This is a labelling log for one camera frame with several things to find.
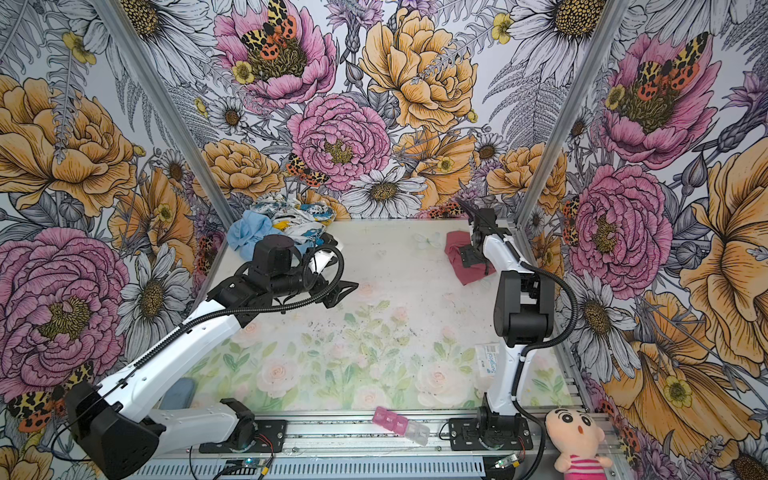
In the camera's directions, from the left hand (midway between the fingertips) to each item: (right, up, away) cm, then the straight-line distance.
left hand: (342, 280), depth 74 cm
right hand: (+41, +3, +25) cm, 49 cm away
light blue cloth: (-40, +13, +35) cm, 55 cm away
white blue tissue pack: (+39, -23, +13) cm, 48 cm away
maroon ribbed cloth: (+36, +10, +42) cm, 56 cm away
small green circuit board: (-21, -42, -2) cm, 47 cm away
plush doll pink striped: (+53, -34, -6) cm, 64 cm away
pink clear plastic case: (+11, -36, +2) cm, 37 cm away
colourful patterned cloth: (-21, +16, +37) cm, 46 cm away
